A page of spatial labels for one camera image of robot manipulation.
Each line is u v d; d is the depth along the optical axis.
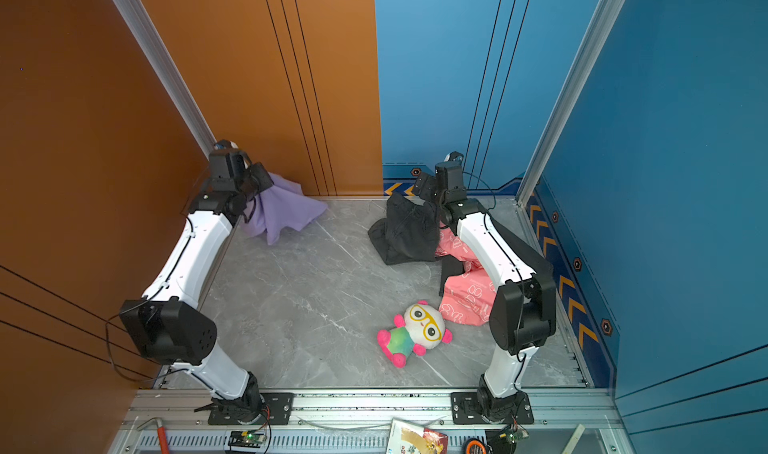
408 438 0.67
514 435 0.70
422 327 0.80
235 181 0.60
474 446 0.66
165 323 0.43
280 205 0.87
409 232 1.05
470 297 0.83
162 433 0.70
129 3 0.71
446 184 0.65
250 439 0.71
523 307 0.47
